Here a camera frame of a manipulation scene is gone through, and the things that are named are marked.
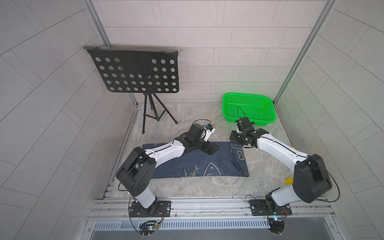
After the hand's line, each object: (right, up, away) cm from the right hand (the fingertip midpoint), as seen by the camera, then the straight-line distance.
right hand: (230, 137), depth 89 cm
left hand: (-9, -3, -4) cm, 11 cm away
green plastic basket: (+28, +18, +23) cm, 40 cm away
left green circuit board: (-41, -36, -24) cm, 60 cm away
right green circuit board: (+17, -37, -21) cm, 46 cm away
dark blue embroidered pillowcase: (-1, -13, -3) cm, 13 cm away
